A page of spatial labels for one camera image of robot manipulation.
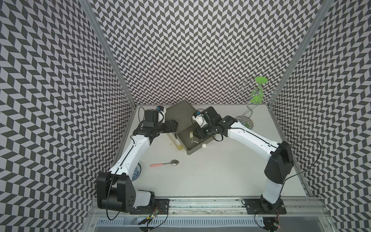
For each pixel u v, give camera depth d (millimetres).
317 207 759
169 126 737
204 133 722
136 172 824
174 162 894
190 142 805
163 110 758
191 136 825
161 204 743
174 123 755
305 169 868
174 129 743
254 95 828
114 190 398
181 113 734
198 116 730
